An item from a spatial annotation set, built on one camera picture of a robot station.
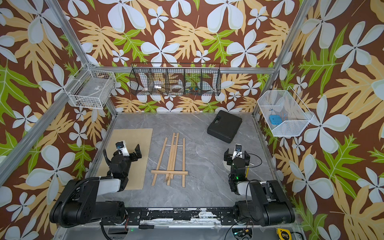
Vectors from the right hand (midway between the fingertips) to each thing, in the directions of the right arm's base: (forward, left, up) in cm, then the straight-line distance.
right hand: (236, 149), depth 89 cm
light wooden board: (+16, +70, -9) cm, 73 cm away
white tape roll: (-7, +5, -8) cm, 12 cm away
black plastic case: (+21, +4, -3) cm, 21 cm away
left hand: (+2, +64, +3) cm, 64 cm away
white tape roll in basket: (+37, +37, +18) cm, 55 cm away
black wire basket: (+40, +41, +23) cm, 62 cm away
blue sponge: (+9, -19, +17) cm, 27 cm away
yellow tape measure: (-41, -15, -6) cm, 45 cm away
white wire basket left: (+26, +86, +26) cm, 94 cm away
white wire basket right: (+14, -26, +18) cm, 34 cm away
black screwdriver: (-38, +49, -7) cm, 62 cm away
